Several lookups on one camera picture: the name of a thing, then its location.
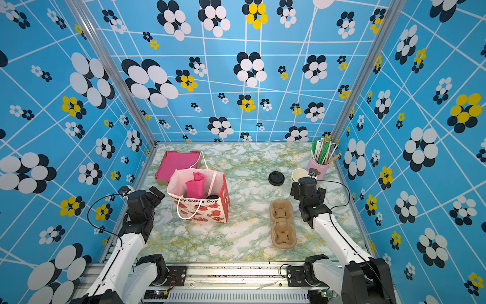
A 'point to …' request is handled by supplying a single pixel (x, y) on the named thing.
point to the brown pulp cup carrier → (283, 234)
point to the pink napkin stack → (172, 161)
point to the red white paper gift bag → (200, 210)
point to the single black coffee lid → (212, 197)
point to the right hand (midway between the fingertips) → (309, 186)
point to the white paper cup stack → (299, 173)
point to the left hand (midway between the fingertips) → (149, 192)
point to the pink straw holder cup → (323, 168)
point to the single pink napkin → (195, 188)
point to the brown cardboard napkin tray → (164, 183)
